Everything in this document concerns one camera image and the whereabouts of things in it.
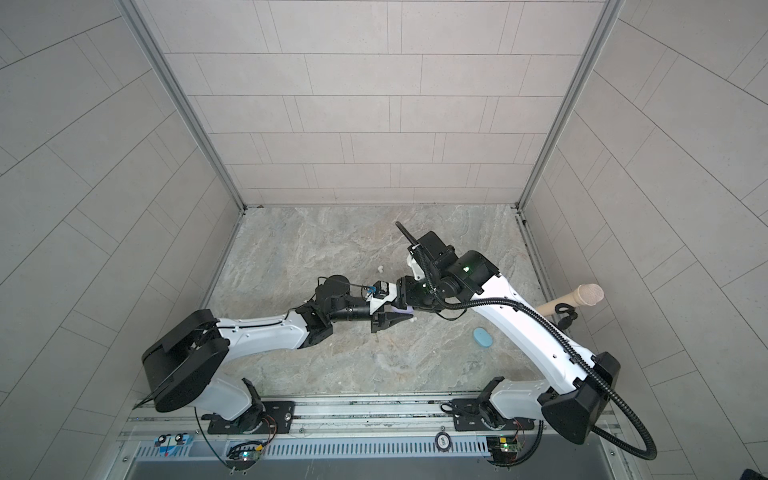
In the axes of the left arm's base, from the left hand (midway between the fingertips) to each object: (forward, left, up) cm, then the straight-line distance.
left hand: (415, 311), depth 70 cm
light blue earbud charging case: (0, -20, -17) cm, 26 cm away
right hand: (0, +4, +3) cm, 5 cm away
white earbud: (+22, +10, -18) cm, 31 cm away
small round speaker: (-24, -6, -18) cm, 31 cm away
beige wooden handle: (0, -36, +10) cm, 37 cm away
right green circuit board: (-26, -20, -18) cm, 37 cm away
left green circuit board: (-28, +39, -16) cm, 50 cm away
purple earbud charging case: (-4, +2, +9) cm, 10 cm away
